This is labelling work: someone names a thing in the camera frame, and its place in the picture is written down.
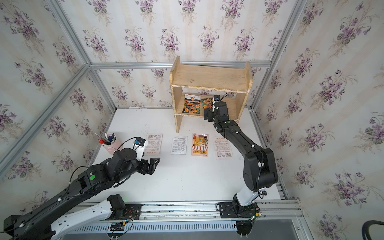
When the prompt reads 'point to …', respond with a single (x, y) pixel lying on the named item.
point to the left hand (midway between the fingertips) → (155, 159)
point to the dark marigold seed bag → (192, 104)
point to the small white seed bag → (179, 145)
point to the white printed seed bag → (223, 148)
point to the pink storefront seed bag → (200, 142)
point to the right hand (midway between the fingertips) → (215, 109)
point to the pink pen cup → (112, 144)
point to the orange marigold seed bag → (207, 103)
